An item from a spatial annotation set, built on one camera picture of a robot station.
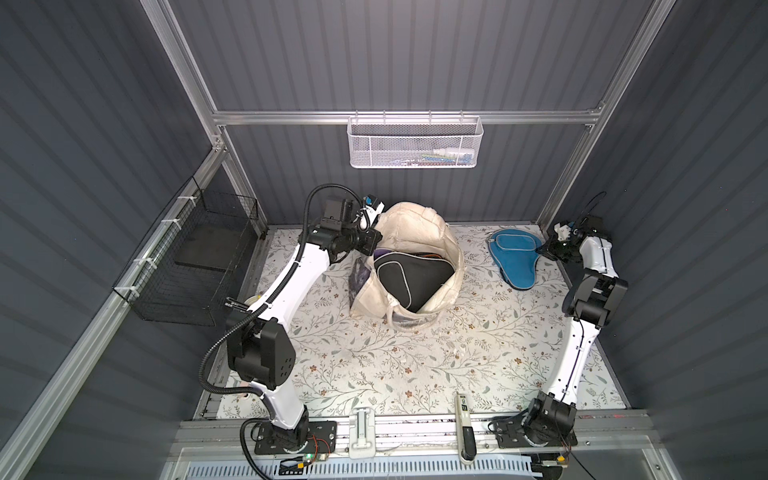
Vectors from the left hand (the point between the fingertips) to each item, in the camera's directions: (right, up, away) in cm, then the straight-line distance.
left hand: (386, 237), depth 82 cm
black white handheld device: (+19, -48, -11) cm, 53 cm away
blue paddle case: (+47, -4, +27) cm, 55 cm away
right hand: (+58, -3, +26) cm, 63 cm away
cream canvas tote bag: (+9, +3, +7) cm, 12 cm away
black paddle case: (+9, -11, +7) cm, 16 cm away
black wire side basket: (-47, -6, -9) cm, 48 cm away
